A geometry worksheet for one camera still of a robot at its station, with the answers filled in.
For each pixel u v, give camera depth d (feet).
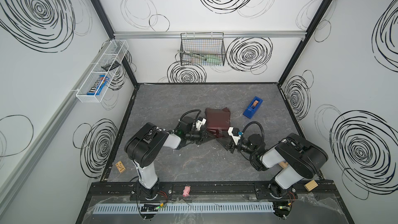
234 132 2.28
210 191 2.47
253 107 3.31
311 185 2.46
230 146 2.40
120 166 2.64
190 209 2.28
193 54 2.78
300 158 1.52
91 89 2.28
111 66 2.48
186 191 2.37
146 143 1.62
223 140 2.58
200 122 2.83
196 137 2.61
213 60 2.86
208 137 2.84
